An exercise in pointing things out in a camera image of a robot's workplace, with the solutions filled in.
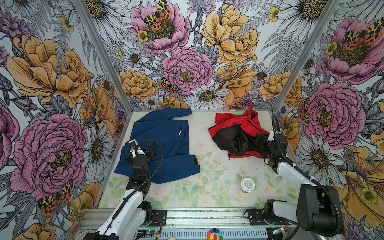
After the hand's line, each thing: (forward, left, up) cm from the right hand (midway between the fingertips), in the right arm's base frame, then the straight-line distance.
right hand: (263, 139), depth 89 cm
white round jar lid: (-23, +13, -7) cm, 28 cm away
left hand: (-7, +69, +4) cm, 69 cm away
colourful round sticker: (-44, +33, -11) cm, 56 cm away
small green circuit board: (-42, +62, -13) cm, 76 cm away
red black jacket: (+6, +15, -3) cm, 16 cm away
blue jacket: (+8, +57, -6) cm, 58 cm away
